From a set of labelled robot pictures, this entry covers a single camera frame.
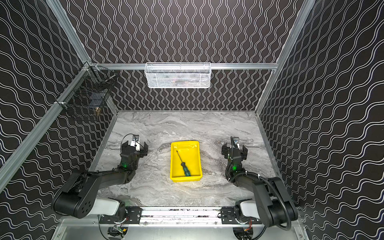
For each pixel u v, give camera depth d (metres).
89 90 0.97
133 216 0.74
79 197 0.44
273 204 0.43
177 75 0.61
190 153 0.95
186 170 0.87
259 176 0.51
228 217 0.73
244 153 0.82
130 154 0.69
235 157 0.67
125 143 0.84
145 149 0.86
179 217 0.75
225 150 0.84
